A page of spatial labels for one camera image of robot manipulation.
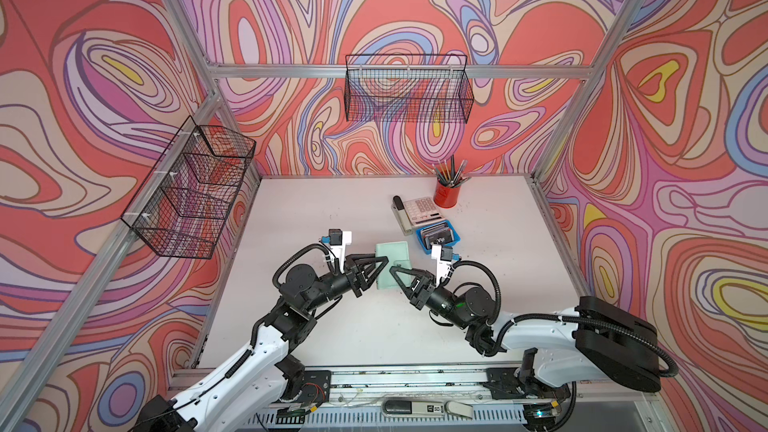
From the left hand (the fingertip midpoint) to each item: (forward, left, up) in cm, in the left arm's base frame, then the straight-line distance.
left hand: (389, 263), depth 66 cm
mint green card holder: (+2, -2, +1) cm, 3 cm away
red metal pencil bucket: (+38, -21, -20) cm, 48 cm away
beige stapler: (+31, -5, -23) cm, 39 cm away
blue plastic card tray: (+23, -23, -23) cm, 40 cm away
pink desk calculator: (+34, -13, -25) cm, 45 cm away
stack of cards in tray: (+24, -15, -22) cm, 36 cm away
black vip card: (+21, -17, -24) cm, 36 cm away
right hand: (-2, -1, -3) cm, 4 cm away
